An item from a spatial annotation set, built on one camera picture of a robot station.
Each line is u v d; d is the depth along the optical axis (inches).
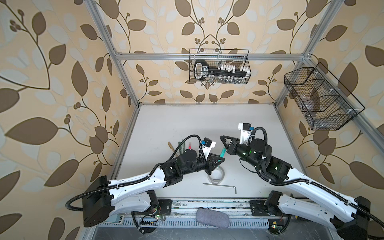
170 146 38.0
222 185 32.3
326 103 28.5
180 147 26.7
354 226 14.9
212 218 27.2
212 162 23.5
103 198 15.9
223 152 26.2
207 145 24.0
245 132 24.0
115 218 26.2
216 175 33.2
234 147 23.2
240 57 35.8
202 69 33.0
